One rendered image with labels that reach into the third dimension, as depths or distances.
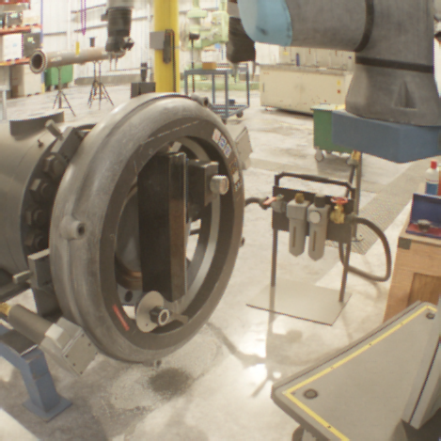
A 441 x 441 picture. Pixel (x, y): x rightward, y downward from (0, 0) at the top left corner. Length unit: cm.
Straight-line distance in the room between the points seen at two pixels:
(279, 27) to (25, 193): 89
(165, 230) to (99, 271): 24
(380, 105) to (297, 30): 17
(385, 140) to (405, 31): 19
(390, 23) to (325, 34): 11
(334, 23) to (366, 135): 19
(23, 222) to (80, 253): 36
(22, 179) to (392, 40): 103
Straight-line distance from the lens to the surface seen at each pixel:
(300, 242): 198
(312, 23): 66
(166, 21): 485
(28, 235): 132
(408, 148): 70
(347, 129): 75
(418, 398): 105
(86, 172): 100
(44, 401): 155
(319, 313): 203
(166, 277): 122
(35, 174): 131
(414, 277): 175
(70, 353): 107
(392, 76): 72
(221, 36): 1228
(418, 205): 183
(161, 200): 115
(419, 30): 74
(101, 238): 100
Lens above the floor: 109
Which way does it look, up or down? 20 degrees down
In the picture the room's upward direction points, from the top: 1 degrees counter-clockwise
